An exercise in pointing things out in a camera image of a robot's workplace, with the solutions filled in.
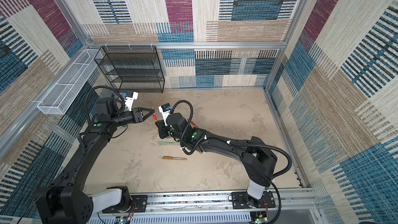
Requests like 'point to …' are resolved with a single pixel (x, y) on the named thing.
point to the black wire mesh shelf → (132, 68)
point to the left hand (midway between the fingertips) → (152, 109)
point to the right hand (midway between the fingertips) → (157, 125)
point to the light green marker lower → (164, 142)
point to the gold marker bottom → (171, 157)
